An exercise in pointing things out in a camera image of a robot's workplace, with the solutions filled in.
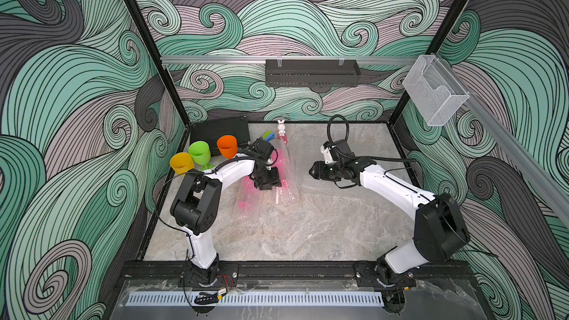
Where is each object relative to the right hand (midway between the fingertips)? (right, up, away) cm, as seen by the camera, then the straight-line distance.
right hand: (312, 173), depth 86 cm
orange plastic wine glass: (-35, +11, +5) cm, 37 cm away
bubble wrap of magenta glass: (-9, -9, +1) cm, 13 cm away
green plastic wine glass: (-47, +8, +6) cm, 48 cm away
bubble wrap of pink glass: (-24, -11, -2) cm, 26 cm away
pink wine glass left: (-25, -7, -1) cm, 26 cm away
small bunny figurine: (-12, +17, +26) cm, 33 cm away
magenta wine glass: (-13, +3, +8) cm, 16 cm away
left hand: (-13, -5, +3) cm, 14 cm away
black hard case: (-33, +15, +8) cm, 38 cm away
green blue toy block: (-19, +15, +25) cm, 34 cm away
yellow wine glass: (-51, +5, -2) cm, 51 cm away
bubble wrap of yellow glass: (+6, -11, +6) cm, 14 cm away
